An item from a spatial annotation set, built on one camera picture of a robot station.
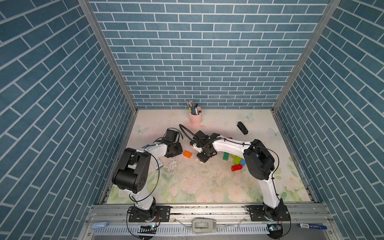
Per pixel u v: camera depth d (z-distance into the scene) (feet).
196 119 3.53
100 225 2.27
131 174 1.53
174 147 2.84
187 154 3.07
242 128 3.51
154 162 1.66
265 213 2.17
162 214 2.42
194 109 3.43
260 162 1.72
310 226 2.28
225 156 3.06
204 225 2.27
